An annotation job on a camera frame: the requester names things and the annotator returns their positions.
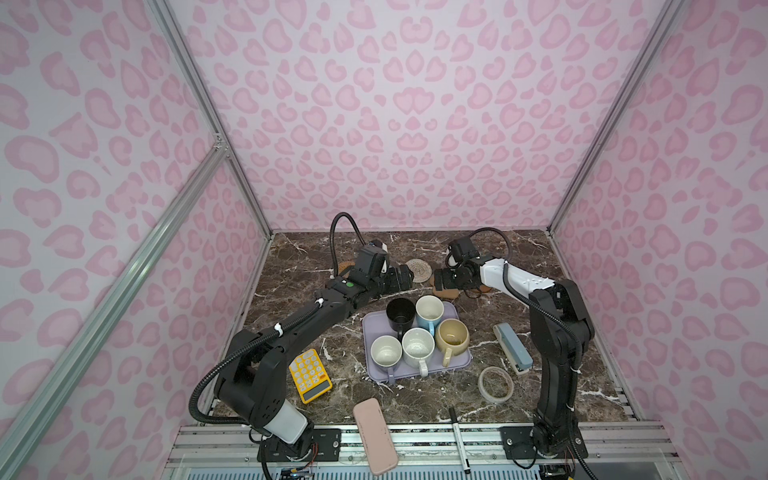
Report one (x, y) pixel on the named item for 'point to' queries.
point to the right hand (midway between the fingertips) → (449, 279)
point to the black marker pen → (459, 440)
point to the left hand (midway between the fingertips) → (404, 272)
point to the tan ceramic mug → (452, 338)
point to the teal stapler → (517, 353)
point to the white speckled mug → (418, 345)
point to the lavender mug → (386, 351)
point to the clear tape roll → (495, 384)
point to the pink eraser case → (378, 446)
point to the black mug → (400, 314)
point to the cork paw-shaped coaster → (447, 293)
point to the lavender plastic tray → (377, 325)
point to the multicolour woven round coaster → (421, 269)
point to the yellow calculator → (310, 376)
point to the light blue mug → (429, 311)
